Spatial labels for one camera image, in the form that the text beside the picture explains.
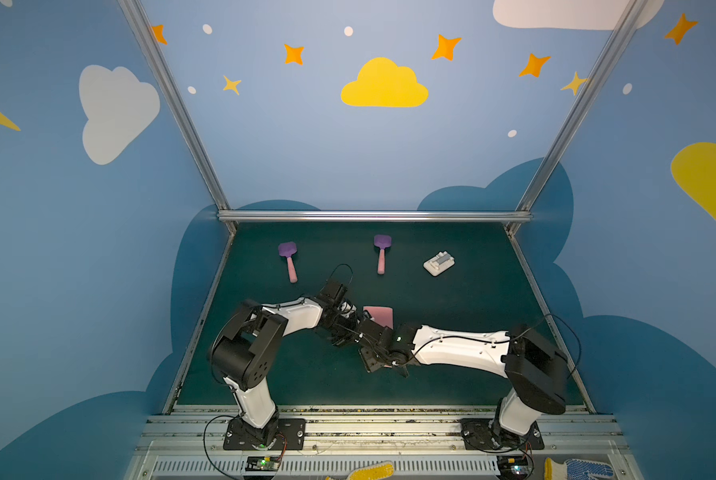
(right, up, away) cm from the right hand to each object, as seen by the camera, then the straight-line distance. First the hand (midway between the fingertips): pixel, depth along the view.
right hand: (370, 351), depth 84 cm
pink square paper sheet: (+4, +8, +13) cm, 16 cm away
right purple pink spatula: (+6, +33, +31) cm, 46 cm away
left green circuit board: (-27, -23, -13) cm, 38 cm away
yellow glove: (+2, -23, -15) cm, 28 cm away
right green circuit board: (+34, -24, -13) cm, 44 cm away
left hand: (0, +2, +3) cm, 4 cm away
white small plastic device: (+26, +24, +24) cm, 43 cm away
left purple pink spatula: (-30, +30, +27) cm, 51 cm away
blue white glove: (+49, -24, -14) cm, 56 cm away
